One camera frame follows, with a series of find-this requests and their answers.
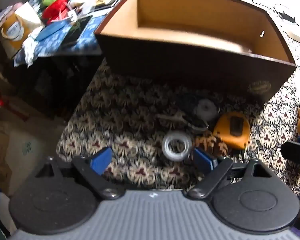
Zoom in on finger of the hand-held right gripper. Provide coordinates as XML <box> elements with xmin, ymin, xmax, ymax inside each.
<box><xmin>280</xmin><ymin>135</ymin><xmax>300</xmax><ymax>166</ymax></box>

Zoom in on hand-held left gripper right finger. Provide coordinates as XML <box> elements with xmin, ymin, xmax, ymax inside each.
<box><xmin>187</xmin><ymin>148</ymin><xmax>274</xmax><ymax>200</ymax></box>

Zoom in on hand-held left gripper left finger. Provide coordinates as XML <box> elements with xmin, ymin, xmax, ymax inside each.
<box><xmin>35</xmin><ymin>147</ymin><xmax>119</xmax><ymax>200</ymax></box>

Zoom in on brown pine cone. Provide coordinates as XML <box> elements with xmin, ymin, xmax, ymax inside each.
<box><xmin>196</xmin><ymin>132</ymin><xmax>230</xmax><ymax>155</ymax></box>

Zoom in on orange tape measure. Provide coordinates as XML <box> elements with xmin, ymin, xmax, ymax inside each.
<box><xmin>212</xmin><ymin>112</ymin><xmax>251</xmax><ymax>152</ymax></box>

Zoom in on clear tape roll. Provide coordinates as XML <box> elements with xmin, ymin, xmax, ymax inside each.
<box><xmin>162</xmin><ymin>131</ymin><xmax>192</xmax><ymax>160</ymax></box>

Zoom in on white round spool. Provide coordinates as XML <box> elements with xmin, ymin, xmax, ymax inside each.
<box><xmin>196</xmin><ymin>99</ymin><xmax>218</xmax><ymax>121</ymax></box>

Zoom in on brown cardboard box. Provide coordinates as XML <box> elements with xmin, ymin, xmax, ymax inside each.
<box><xmin>94</xmin><ymin>0</ymin><xmax>297</xmax><ymax>105</ymax></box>

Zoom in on blue checkered cloth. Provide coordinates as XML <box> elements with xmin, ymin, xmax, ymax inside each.
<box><xmin>14</xmin><ymin>14</ymin><xmax>109</xmax><ymax>67</ymax></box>

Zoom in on black smartphone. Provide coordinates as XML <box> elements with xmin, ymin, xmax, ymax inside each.
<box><xmin>61</xmin><ymin>15</ymin><xmax>93</xmax><ymax>48</ymax></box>

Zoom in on crumpled white tissue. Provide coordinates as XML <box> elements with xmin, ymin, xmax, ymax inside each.
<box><xmin>21</xmin><ymin>29</ymin><xmax>44</xmax><ymax>68</ymax></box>

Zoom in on black power adapter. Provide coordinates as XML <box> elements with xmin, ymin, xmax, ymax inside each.
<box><xmin>280</xmin><ymin>11</ymin><xmax>296</xmax><ymax>23</ymax></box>

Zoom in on blue face mask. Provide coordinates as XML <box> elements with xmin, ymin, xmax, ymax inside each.
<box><xmin>35</xmin><ymin>20</ymin><xmax>73</xmax><ymax>42</ymax></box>

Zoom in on gold paper bag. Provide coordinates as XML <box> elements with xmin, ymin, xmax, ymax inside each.
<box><xmin>0</xmin><ymin>1</ymin><xmax>44</xmax><ymax>58</ymax></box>

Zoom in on white charging cable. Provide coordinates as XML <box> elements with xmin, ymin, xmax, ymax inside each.
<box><xmin>60</xmin><ymin>7</ymin><xmax>79</xmax><ymax>23</ymax></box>

